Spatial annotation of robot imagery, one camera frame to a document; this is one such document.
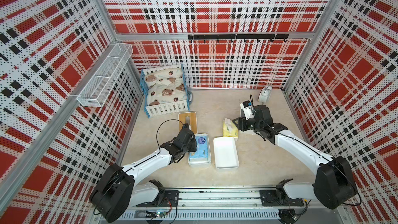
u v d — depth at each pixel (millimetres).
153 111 1018
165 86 1112
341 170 414
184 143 665
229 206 734
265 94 1045
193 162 823
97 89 949
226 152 888
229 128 904
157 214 691
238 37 898
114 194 405
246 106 741
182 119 989
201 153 838
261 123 637
